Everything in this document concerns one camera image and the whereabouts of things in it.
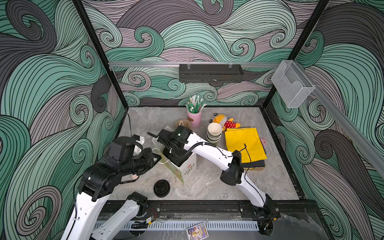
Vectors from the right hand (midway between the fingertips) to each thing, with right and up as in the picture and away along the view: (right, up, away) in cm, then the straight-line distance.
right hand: (179, 160), depth 76 cm
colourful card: (+9, -29, -10) cm, 32 cm away
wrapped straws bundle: (+9, +32, +23) cm, 40 cm away
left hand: (-6, +7, -16) cm, 19 cm away
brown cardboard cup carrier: (+2, +19, +28) cm, 34 cm away
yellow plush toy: (+31, +18, +27) cm, 45 cm away
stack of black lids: (-10, -15, +2) cm, 18 cm away
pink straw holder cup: (+11, +22, +25) cm, 35 cm away
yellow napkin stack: (+41, +8, +14) cm, 44 cm away
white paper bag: (+2, -2, -10) cm, 10 cm away
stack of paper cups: (+20, +14, +9) cm, 26 cm away
